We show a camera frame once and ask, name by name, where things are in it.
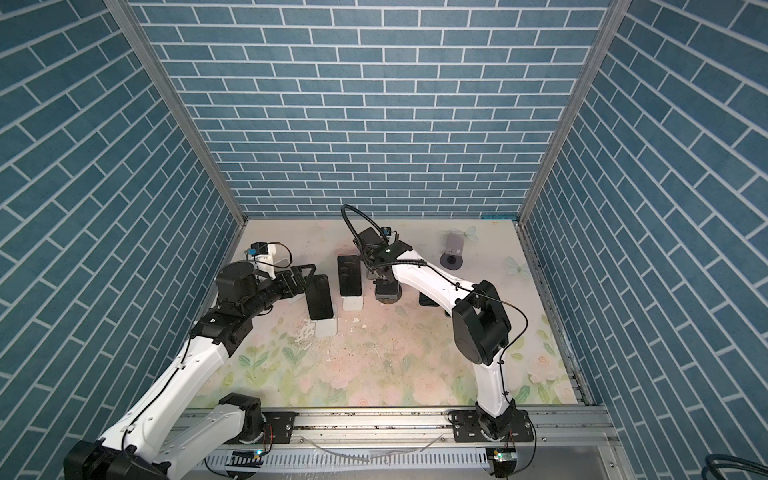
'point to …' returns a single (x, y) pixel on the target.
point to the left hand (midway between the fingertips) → (312, 270)
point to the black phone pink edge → (349, 275)
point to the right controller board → (504, 460)
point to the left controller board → (246, 458)
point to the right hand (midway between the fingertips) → (385, 268)
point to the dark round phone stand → (388, 299)
